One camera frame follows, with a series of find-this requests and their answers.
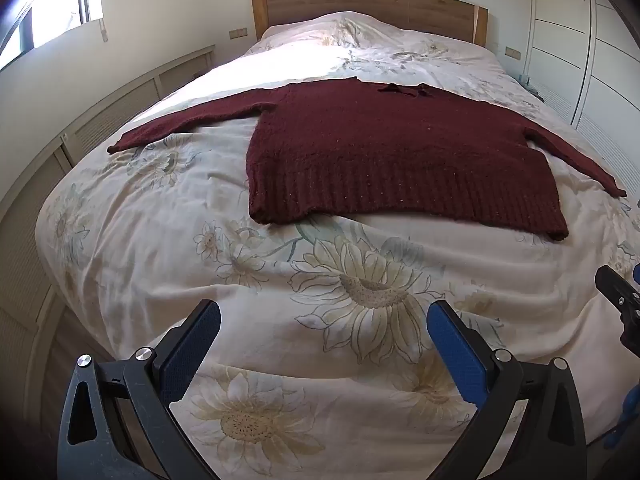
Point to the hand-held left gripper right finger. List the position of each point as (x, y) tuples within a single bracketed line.
[(457, 350)]

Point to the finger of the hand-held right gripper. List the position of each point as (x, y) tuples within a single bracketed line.
[(617, 290)]

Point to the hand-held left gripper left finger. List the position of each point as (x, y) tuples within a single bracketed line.
[(192, 345)]

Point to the maroon knit sweater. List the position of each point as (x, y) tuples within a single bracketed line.
[(375, 160)]

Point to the person's right hand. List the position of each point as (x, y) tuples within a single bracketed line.
[(625, 420)]

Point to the floral sunflower duvet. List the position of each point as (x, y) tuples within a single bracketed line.
[(200, 200)]

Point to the white wardrobe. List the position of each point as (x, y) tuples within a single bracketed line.
[(565, 25)]

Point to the wooden headboard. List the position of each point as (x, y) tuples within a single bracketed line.
[(370, 7)]

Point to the window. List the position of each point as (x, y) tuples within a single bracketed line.
[(50, 15)]

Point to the wall socket plate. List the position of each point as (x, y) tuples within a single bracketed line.
[(512, 52), (238, 34)]

